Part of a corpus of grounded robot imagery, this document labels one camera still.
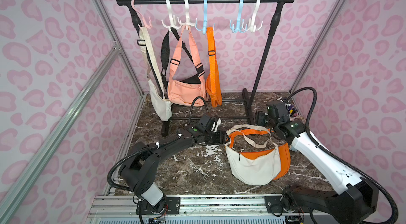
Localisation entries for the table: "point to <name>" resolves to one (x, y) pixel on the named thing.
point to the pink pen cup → (292, 112)
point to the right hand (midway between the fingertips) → (260, 114)
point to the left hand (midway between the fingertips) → (227, 140)
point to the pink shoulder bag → (186, 90)
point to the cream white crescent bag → (260, 171)
